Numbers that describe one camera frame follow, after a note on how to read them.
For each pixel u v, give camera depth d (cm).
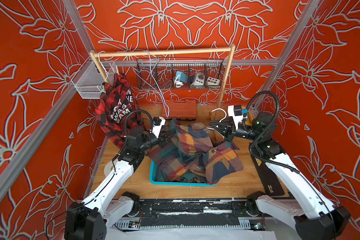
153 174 77
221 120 56
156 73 99
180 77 83
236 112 50
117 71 73
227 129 56
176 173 74
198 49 61
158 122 62
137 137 56
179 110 114
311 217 39
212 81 94
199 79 91
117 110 73
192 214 73
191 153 70
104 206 43
